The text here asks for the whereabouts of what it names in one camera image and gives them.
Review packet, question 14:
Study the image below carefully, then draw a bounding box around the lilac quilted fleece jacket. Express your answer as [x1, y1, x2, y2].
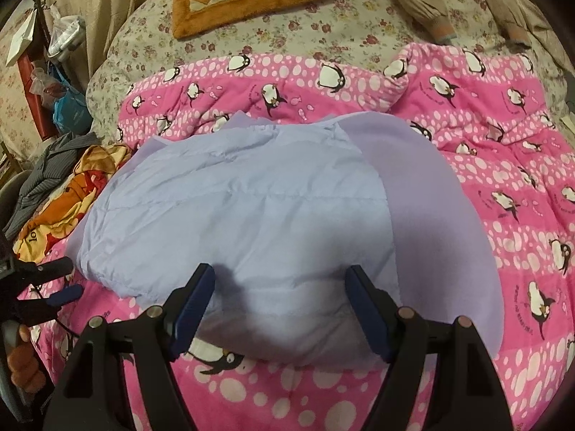
[66, 112, 504, 370]

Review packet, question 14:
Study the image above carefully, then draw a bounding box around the person's left hand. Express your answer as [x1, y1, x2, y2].
[7, 324, 46, 394]

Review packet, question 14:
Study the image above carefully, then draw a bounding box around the grey striped garment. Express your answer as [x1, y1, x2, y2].
[1, 133, 100, 242]

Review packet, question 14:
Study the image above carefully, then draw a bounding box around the orange yellow cartoon blanket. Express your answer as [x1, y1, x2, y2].
[13, 144, 132, 263]

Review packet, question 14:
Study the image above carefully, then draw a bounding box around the blue plastic bag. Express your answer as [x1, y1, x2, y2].
[48, 62, 93, 134]

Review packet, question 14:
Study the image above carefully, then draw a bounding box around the red wooden bedside stand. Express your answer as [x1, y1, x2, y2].
[17, 0, 59, 140]

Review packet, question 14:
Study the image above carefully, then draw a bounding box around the pink penguin print quilt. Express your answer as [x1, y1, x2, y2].
[26, 42, 575, 431]

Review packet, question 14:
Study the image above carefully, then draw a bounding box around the white plastic bag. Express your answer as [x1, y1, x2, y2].
[47, 4, 86, 61]

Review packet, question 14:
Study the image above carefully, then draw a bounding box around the floral bed sheet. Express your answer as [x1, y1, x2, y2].
[87, 0, 574, 148]

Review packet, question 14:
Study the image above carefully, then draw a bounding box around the beige garment on bed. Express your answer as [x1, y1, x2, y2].
[397, 0, 574, 74]

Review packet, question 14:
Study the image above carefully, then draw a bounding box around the black cable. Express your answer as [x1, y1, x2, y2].
[31, 282, 82, 342]

